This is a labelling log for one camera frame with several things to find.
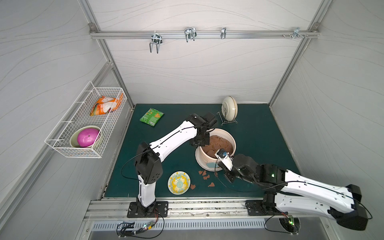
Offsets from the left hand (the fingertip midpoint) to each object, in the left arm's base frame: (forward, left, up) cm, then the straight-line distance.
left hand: (204, 145), depth 80 cm
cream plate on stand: (+28, -17, 0) cm, 33 cm away
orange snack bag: (+10, +49, +21) cm, 54 cm away
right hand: (-10, -8, +3) cm, 13 cm away
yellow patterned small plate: (-16, +14, -14) cm, 25 cm away
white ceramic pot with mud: (+8, -9, -6) cm, 14 cm away
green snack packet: (+30, +38, -13) cm, 50 cm away
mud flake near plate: (-17, +6, -14) cm, 23 cm away
